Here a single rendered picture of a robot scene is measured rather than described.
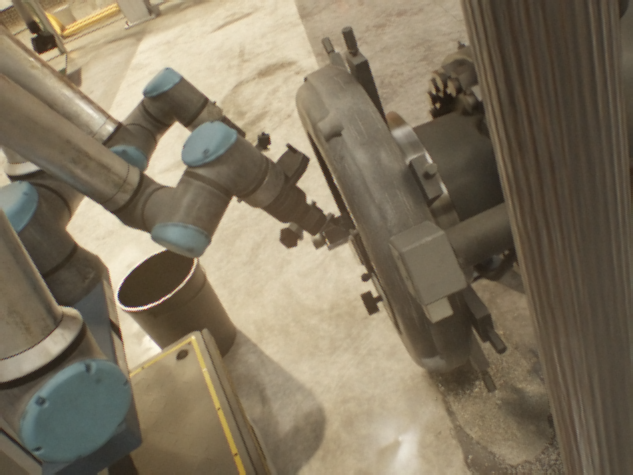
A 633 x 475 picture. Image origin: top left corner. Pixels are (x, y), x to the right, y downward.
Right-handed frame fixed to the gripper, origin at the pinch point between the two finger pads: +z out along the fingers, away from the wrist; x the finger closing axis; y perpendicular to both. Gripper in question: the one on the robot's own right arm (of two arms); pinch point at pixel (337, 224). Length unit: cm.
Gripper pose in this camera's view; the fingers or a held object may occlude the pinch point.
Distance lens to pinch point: 119.3
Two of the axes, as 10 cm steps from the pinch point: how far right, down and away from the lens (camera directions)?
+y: -5.9, 8.1, 0.0
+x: 5.7, 4.2, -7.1
